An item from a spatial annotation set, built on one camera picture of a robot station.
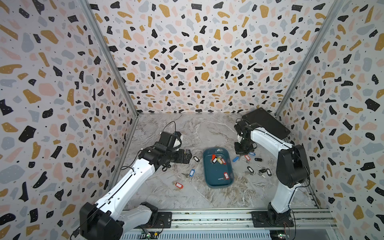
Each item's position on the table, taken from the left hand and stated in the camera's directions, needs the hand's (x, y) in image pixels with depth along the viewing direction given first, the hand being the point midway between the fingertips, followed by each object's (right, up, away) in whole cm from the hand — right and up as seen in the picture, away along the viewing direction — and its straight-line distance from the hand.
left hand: (185, 154), depth 78 cm
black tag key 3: (+45, -13, +13) cm, 48 cm away
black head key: (+46, -7, +19) cm, 50 cm away
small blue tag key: (+29, -6, +15) cm, 33 cm away
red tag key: (-4, -19, +8) cm, 21 cm away
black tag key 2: (+38, -12, +14) cm, 43 cm away
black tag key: (+5, -6, +19) cm, 21 cm away
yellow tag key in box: (+20, -7, +17) cm, 27 cm away
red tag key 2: (+38, -6, +19) cm, 44 cm away
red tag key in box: (+16, -6, +18) cm, 25 cm away
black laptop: (+59, +18, +37) cm, 72 cm away
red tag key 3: (+23, -15, +11) cm, 29 cm away
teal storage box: (+19, -12, +15) cm, 27 cm away
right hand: (+32, -2, +14) cm, 35 cm away
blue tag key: (+2, -14, +12) cm, 19 cm away
